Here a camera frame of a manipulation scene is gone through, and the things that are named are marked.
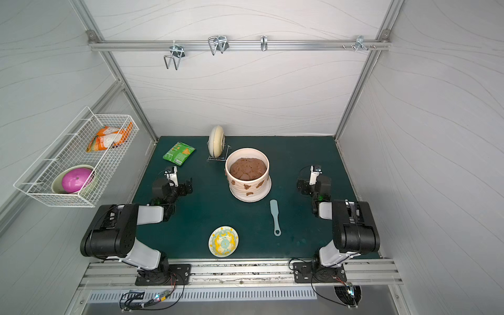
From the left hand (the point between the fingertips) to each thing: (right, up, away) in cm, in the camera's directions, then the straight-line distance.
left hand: (182, 178), depth 94 cm
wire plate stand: (+10, +9, +14) cm, 19 cm away
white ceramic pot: (+33, -5, -8) cm, 34 cm away
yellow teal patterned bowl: (+22, -25, -14) cm, 36 cm away
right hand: (+63, +1, +1) cm, 63 cm away
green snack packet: (-8, +12, +16) cm, 21 cm away
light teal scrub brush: (+45, -15, -4) cm, 47 cm away
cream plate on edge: (+16, +18, +2) cm, 25 cm away
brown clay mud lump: (+31, +5, -1) cm, 32 cm away
